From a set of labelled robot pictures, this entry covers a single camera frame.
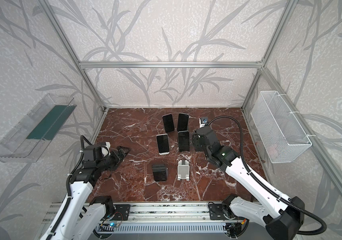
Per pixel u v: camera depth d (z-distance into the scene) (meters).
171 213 0.75
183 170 0.83
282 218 0.37
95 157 0.60
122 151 0.71
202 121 0.63
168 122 0.99
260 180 0.43
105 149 0.64
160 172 0.91
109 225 0.71
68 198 0.47
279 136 0.63
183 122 0.97
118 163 0.71
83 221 0.53
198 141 0.66
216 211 0.74
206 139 0.52
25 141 0.63
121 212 0.73
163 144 1.04
